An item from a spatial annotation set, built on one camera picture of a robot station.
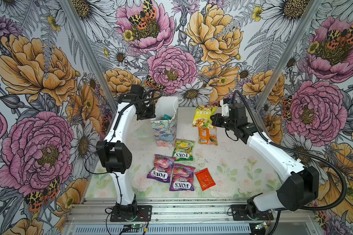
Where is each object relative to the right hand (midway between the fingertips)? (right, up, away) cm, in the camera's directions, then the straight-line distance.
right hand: (209, 120), depth 81 cm
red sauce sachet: (-2, -34, +4) cm, 34 cm away
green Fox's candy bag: (-14, -19, +13) cm, 27 cm away
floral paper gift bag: (-24, -2, 0) cm, 25 cm away
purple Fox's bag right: (-15, -32, +1) cm, 35 cm away
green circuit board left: (-37, -51, -10) cm, 64 cm away
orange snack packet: (+2, -10, +21) cm, 24 cm away
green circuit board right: (+23, -51, -10) cm, 57 cm away
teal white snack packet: (-26, +3, +24) cm, 35 cm away
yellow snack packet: (-3, +2, +3) cm, 5 cm away
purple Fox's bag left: (-27, -28, +6) cm, 39 cm away
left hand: (-31, 0, +4) cm, 31 cm away
